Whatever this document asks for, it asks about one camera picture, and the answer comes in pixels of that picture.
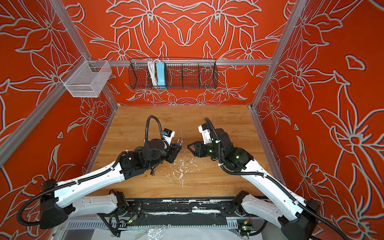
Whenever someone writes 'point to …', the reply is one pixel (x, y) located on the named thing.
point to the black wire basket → (180, 73)
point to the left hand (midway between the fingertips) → (179, 145)
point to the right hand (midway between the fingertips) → (188, 146)
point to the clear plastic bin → (86, 78)
